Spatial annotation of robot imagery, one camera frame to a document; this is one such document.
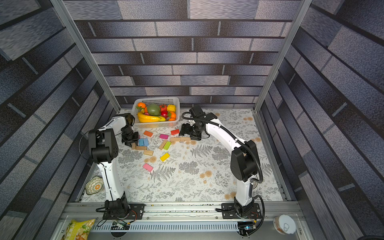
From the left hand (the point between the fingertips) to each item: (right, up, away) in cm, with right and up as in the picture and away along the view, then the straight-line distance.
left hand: (135, 143), depth 99 cm
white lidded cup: (+81, -32, -33) cm, 94 cm away
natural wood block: (+27, +2, +3) cm, 28 cm away
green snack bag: (-13, -35, -33) cm, 50 cm away
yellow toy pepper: (+23, +25, +15) cm, 37 cm away
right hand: (+34, +7, -13) cm, 37 cm away
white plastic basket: (+24, +17, +8) cm, 31 cm away
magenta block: (+18, +4, +5) cm, 19 cm away
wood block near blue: (+4, -3, -2) cm, 5 cm away
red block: (+26, +7, +7) cm, 28 cm away
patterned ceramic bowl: (-15, -21, -18) cm, 32 cm away
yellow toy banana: (+5, +17, +3) cm, 18 cm away
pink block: (+12, -14, -9) cm, 20 cm away
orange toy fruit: (0, +27, +11) cm, 30 cm away
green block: (+22, -2, -1) cm, 22 cm away
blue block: (+6, 0, 0) cm, 6 cm away
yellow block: (+21, -9, -5) cm, 24 cm away
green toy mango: (+11, +23, +7) cm, 27 cm away
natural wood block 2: (+34, +2, +1) cm, 35 cm away
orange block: (+7, +6, +5) cm, 11 cm away
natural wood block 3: (+19, -1, -1) cm, 19 cm away
